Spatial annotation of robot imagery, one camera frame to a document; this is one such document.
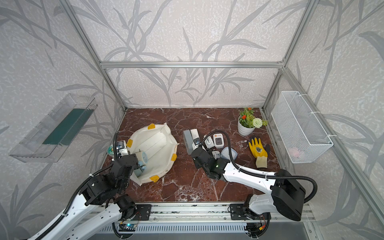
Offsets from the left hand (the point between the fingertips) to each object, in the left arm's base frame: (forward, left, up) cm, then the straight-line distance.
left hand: (132, 153), depth 72 cm
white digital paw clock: (+18, -45, -17) cm, 51 cm away
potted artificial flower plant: (+26, -63, -7) cm, 68 cm away
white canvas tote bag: (+16, -7, -20) cm, 27 cm away
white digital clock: (+22, -29, -14) cm, 39 cm away
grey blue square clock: (+15, -26, -11) cm, 32 cm away
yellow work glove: (+11, -71, -18) cm, 74 cm away
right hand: (+5, -32, -9) cm, 33 cm away
